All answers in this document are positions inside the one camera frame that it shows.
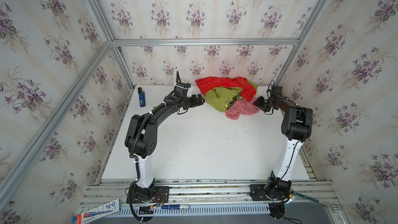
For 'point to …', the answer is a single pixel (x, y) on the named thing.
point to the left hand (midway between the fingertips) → (199, 100)
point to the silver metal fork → (337, 206)
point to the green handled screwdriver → (306, 197)
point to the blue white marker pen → (175, 207)
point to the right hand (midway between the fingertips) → (256, 105)
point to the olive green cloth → (219, 98)
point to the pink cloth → (243, 107)
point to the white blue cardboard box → (98, 212)
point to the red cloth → (249, 92)
